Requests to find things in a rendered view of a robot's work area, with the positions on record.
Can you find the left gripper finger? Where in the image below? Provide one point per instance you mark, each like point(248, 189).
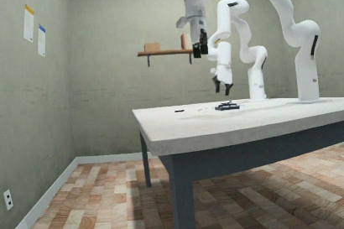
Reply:
point(204, 43)
point(196, 50)

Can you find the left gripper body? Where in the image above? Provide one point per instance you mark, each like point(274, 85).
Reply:
point(196, 24)

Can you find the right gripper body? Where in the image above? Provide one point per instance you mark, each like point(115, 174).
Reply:
point(224, 74)

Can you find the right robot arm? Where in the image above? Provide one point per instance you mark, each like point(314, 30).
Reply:
point(227, 11)

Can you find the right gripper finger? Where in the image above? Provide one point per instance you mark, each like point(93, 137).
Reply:
point(228, 88)
point(217, 83)

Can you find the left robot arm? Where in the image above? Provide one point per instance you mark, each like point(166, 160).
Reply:
point(306, 34)

